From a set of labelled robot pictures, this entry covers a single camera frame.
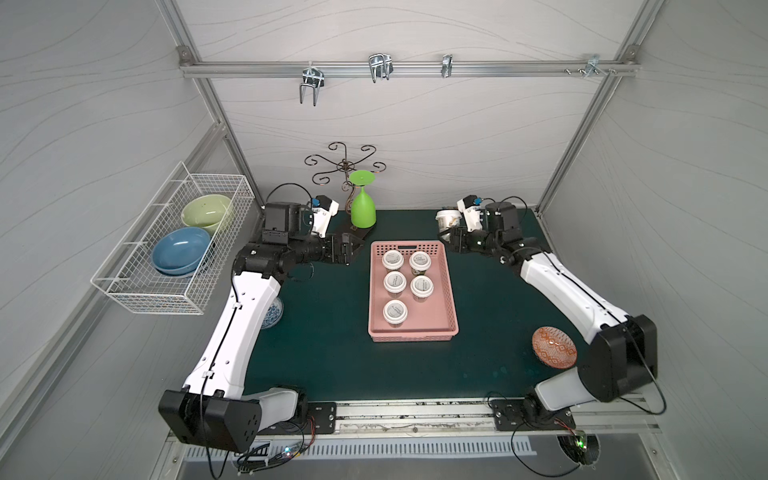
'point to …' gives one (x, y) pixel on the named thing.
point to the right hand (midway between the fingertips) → (447, 231)
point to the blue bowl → (180, 252)
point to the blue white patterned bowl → (274, 314)
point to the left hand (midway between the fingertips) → (351, 243)
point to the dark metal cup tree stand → (323, 166)
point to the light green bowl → (205, 211)
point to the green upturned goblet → (363, 211)
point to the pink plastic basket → (411, 296)
